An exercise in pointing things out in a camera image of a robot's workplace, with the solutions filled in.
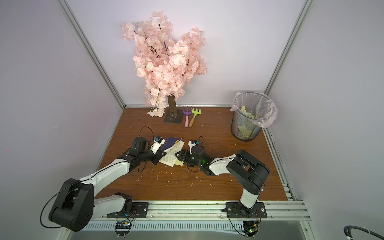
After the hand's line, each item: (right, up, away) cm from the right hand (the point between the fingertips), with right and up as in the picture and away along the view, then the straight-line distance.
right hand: (178, 151), depth 85 cm
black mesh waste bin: (+36, +18, +5) cm, 41 cm away
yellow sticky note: (-1, -7, +3) cm, 8 cm away
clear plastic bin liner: (+50, +26, +8) cm, 57 cm away
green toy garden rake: (+10, +25, +32) cm, 41 cm away
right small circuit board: (+37, -33, -16) cm, 52 cm away
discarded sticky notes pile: (+42, +11, +4) cm, 44 cm away
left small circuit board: (-26, -35, -13) cm, 45 cm away
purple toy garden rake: (+3, +24, +31) cm, 40 cm away
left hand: (-8, 0, +1) cm, 8 cm away
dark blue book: (-4, +3, +4) cm, 7 cm away
